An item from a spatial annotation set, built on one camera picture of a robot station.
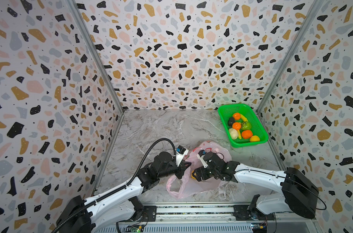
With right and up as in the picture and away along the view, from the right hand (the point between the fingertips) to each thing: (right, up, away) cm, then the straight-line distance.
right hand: (197, 172), depth 83 cm
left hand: (-3, +7, -9) cm, 12 cm away
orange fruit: (+33, +34, +30) cm, 56 cm away
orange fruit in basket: (+40, +18, +16) cm, 47 cm away
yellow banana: (+31, +20, +20) cm, 42 cm away
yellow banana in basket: (+39, +32, +30) cm, 59 cm away
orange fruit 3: (+36, +21, +17) cm, 45 cm away
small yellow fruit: (-3, -1, -3) cm, 4 cm away
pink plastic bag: (-5, -3, -10) cm, 12 cm away
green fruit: (+36, +27, +20) cm, 49 cm away
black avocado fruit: (+28, +31, +27) cm, 49 cm away
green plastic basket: (+44, +25, +20) cm, 55 cm away
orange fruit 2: (+29, +27, +20) cm, 45 cm away
